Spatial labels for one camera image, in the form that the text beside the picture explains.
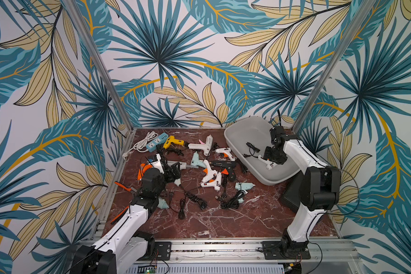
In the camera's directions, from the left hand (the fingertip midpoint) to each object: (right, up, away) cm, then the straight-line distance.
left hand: (172, 166), depth 83 cm
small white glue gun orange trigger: (+28, +6, +21) cm, 36 cm away
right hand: (+52, +4, +11) cm, 53 cm away
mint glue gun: (+10, +1, +17) cm, 20 cm away
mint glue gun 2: (+37, -12, +7) cm, 39 cm away
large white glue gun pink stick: (+16, +9, +21) cm, 28 cm away
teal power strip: (-17, +11, +24) cm, 31 cm away
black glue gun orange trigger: (+29, -3, +14) cm, 33 cm away
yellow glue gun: (-6, +14, +27) cm, 31 cm away
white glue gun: (+22, -11, +9) cm, 26 cm away
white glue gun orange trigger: (+18, -5, +12) cm, 22 cm away
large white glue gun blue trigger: (+3, -2, +15) cm, 15 cm away
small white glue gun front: (+53, -1, +17) cm, 56 cm away
